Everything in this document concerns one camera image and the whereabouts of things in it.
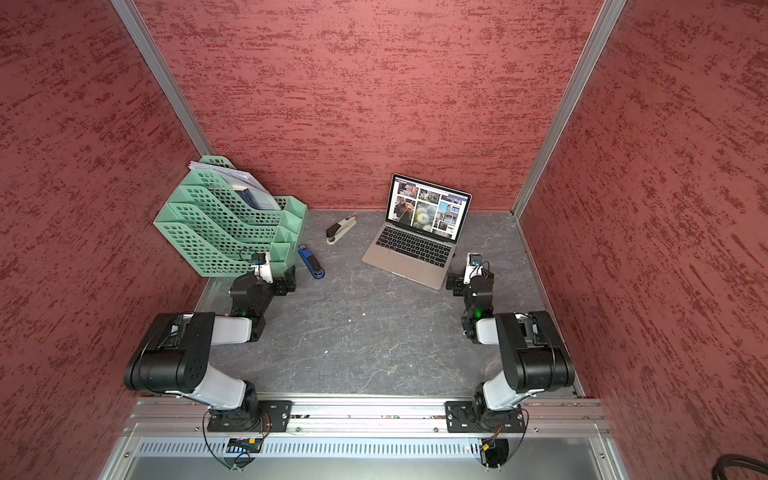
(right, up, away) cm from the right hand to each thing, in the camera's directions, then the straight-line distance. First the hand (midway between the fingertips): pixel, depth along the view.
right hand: (465, 269), depth 94 cm
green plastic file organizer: (-84, +16, +9) cm, 86 cm away
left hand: (-60, 0, -1) cm, 60 cm away
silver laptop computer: (-13, +11, +18) cm, 25 cm away
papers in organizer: (-74, +27, +9) cm, 80 cm away
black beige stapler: (-45, +13, +16) cm, 49 cm away
